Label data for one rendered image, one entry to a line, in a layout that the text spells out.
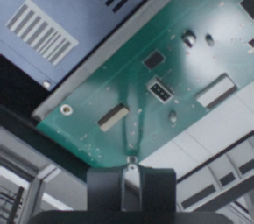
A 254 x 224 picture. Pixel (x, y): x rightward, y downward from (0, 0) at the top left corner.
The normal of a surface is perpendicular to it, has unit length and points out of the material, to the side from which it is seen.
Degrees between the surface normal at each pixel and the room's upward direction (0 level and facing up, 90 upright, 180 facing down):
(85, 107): 90
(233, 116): 90
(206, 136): 90
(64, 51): 90
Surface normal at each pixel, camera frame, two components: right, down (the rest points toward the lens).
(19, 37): -0.02, 0.54
